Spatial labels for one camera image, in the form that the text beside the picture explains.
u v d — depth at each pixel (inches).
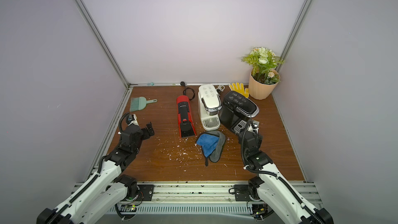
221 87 46.1
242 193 28.7
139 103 43.2
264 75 40.7
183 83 47.9
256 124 26.8
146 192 29.1
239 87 46.7
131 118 27.4
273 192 22.4
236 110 31.5
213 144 33.8
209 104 31.9
